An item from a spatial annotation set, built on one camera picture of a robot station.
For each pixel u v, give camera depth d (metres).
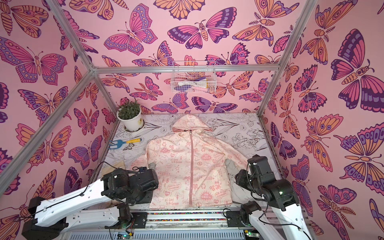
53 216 0.40
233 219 0.73
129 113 0.99
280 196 0.41
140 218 0.74
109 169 0.91
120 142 1.04
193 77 0.96
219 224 0.73
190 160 0.95
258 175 0.48
